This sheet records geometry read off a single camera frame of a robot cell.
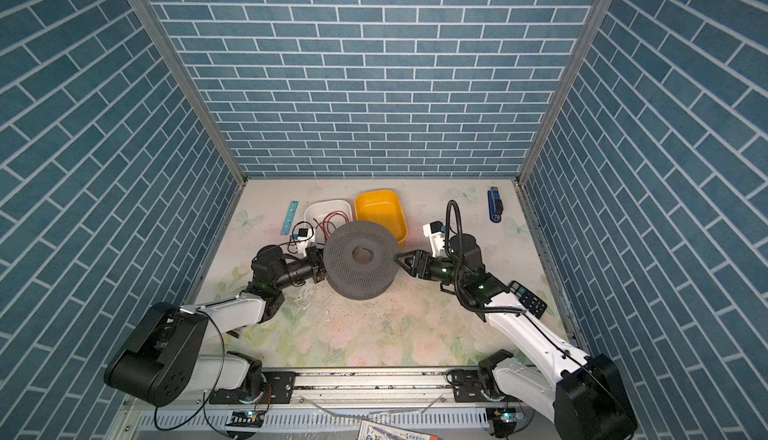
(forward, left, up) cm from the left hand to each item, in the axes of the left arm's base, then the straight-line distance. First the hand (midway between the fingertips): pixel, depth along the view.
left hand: (345, 257), depth 79 cm
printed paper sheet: (-36, -9, -16) cm, 41 cm away
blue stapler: (+29, -51, -12) cm, 60 cm away
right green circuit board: (-34, -40, -17) cm, 55 cm away
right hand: (-2, -14, +3) cm, 14 cm away
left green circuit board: (-33, +23, -20) cm, 45 cm away
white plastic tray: (+28, +12, -17) cm, 35 cm away
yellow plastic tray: (+31, -10, -17) cm, 37 cm away
